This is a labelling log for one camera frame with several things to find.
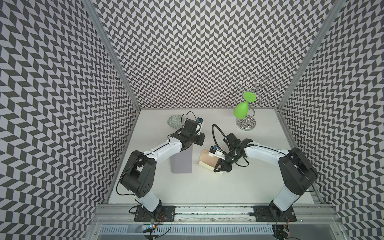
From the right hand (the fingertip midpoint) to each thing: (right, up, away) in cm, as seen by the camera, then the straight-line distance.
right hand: (216, 171), depth 81 cm
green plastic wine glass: (+15, +35, +6) cm, 38 cm away
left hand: (-7, +18, +8) cm, 21 cm away
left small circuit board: (-31, -19, -15) cm, 39 cm away
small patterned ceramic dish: (-28, +28, +29) cm, 49 cm away
